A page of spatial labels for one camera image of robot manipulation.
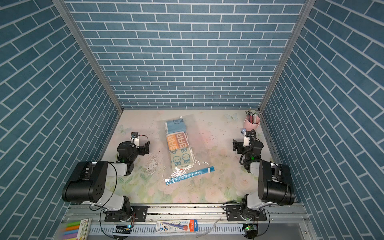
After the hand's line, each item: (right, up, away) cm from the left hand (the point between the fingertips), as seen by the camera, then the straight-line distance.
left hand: (144, 141), depth 94 cm
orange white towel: (+20, 0, +4) cm, 21 cm away
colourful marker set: (-22, -38, -25) cm, 51 cm away
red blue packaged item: (+25, -37, -24) cm, 51 cm away
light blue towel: (+17, +9, +14) cm, 24 cm away
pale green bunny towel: (+24, -10, -2) cm, 26 cm away
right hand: (+63, 0, 0) cm, 63 cm away
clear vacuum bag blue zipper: (+37, -15, -3) cm, 40 cm away
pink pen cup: (+70, +12, +5) cm, 71 cm away
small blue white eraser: (+66, +5, +10) cm, 67 cm away
